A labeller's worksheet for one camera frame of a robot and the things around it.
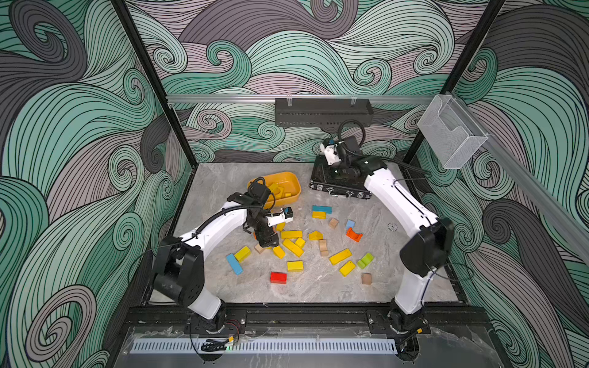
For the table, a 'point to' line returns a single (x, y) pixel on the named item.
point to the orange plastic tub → (284, 186)
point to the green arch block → (365, 261)
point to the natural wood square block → (333, 222)
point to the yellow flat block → (293, 234)
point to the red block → (278, 278)
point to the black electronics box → (338, 180)
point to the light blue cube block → (350, 224)
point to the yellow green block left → (243, 254)
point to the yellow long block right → (340, 256)
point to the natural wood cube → (366, 278)
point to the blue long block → (234, 264)
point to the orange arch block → (353, 235)
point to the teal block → (324, 208)
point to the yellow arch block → (273, 187)
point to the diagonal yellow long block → (293, 247)
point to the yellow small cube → (300, 242)
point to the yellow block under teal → (319, 215)
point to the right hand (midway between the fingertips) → (317, 172)
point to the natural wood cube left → (259, 249)
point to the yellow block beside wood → (278, 251)
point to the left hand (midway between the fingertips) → (272, 229)
